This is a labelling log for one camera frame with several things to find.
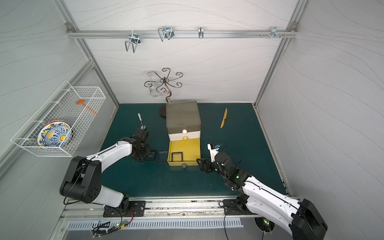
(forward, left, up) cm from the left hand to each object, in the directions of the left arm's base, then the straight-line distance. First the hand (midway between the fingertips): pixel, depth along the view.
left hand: (147, 155), depth 90 cm
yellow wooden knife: (+35, -52, -3) cm, 63 cm away
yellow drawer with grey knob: (+3, -27, +1) cm, 27 cm away
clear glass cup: (+39, 0, +19) cm, 43 cm away
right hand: (-5, -34, +8) cm, 35 cm away
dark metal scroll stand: (+36, -10, +29) cm, 47 cm away
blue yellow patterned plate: (-6, +29, +32) cm, 44 cm away
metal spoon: (+22, +9, -1) cm, 23 cm away
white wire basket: (+13, +32, +29) cm, 45 cm away
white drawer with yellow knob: (+9, -18, +8) cm, 22 cm away
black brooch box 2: (-1, -4, +2) cm, 5 cm away
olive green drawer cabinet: (+14, -22, +17) cm, 31 cm away
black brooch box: (0, -18, -1) cm, 18 cm away
